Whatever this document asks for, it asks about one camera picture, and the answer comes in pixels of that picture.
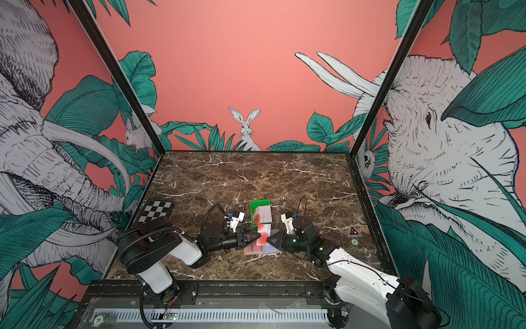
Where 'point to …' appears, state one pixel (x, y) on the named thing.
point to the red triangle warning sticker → (353, 232)
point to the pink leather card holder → (267, 249)
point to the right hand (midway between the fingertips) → (265, 239)
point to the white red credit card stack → (261, 214)
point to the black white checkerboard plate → (155, 210)
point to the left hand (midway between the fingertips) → (262, 236)
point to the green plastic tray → (253, 205)
